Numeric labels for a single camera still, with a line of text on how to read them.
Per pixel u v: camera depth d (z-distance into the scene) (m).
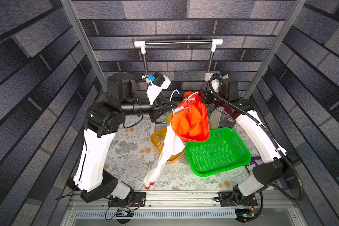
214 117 0.91
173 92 0.46
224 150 0.92
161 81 0.39
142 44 0.65
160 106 0.41
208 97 0.64
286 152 0.43
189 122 0.76
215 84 0.64
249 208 0.71
